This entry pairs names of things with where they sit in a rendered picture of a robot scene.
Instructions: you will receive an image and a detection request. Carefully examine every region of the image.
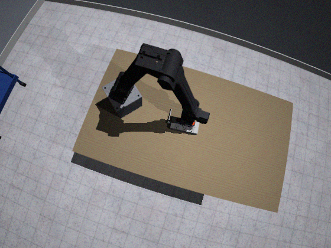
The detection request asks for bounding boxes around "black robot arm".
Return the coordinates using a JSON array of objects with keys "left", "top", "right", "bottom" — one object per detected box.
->
[{"left": 109, "top": 43, "right": 210, "bottom": 124}]

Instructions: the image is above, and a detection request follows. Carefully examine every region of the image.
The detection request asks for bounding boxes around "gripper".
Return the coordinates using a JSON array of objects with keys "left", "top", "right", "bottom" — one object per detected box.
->
[{"left": 180, "top": 110, "right": 192, "bottom": 127}]

